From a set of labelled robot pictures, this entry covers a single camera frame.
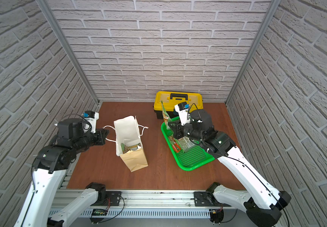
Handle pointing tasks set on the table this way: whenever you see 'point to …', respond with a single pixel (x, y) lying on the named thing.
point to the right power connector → (216, 216)
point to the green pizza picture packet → (124, 149)
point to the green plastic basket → (191, 158)
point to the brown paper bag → (128, 142)
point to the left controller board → (98, 212)
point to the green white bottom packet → (185, 144)
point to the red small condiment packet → (176, 146)
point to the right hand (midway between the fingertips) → (171, 123)
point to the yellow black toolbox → (170, 99)
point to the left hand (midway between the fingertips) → (106, 127)
